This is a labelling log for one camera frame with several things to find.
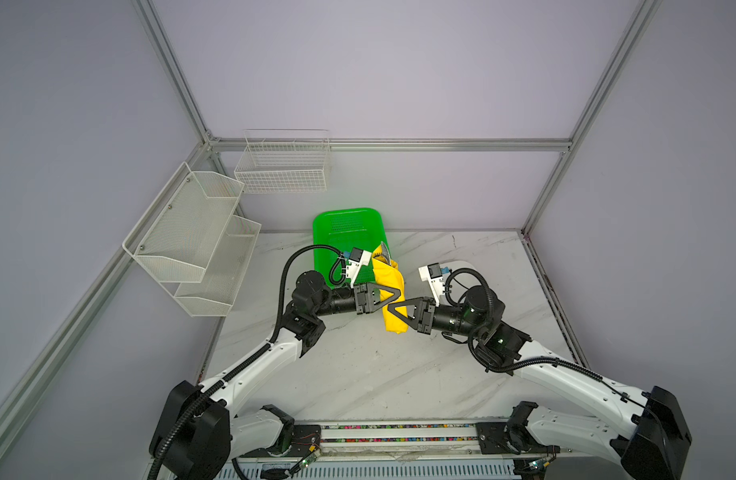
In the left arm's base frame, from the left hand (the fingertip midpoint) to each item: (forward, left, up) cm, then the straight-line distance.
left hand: (398, 295), depth 65 cm
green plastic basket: (+49, +17, -28) cm, 59 cm away
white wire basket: (+50, +35, +2) cm, 61 cm away
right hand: (-3, +2, -1) cm, 4 cm away
